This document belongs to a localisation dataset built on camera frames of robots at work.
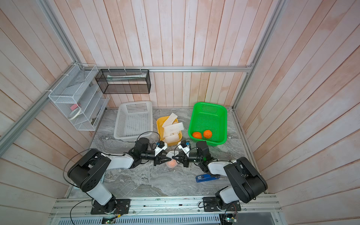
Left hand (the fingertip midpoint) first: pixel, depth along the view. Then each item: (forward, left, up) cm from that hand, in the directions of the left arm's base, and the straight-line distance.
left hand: (169, 158), depth 84 cm
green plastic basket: (+40, -31, -6) cm, 51 cm away
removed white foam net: (+31, +1, 0) cm, 31 cm away
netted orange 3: (-3, -2, +1) cm, 4 cm away
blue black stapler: (-10, -22, -3) cm, 24 cm away
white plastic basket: (+35, +31, -6) cm, 47 cm away
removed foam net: (+25, +2, -5) cm, 26 cm away
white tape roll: (+19, +56, +19) cm, 63 cm away
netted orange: (+18, -18, -1) cm, 26 cm away
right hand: (0, -3, +2) cm, 4 cm away
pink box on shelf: (+23, +57, +21) cm, 65 cm away
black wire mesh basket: (+54, +36, +18) cm, 68 cm away
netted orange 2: (+20, -26, -2) cm, 33 cm away
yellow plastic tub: (+32, +8, -3) cm, 33 cm away
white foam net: (+17, -1, -4) cm, 18 cm away
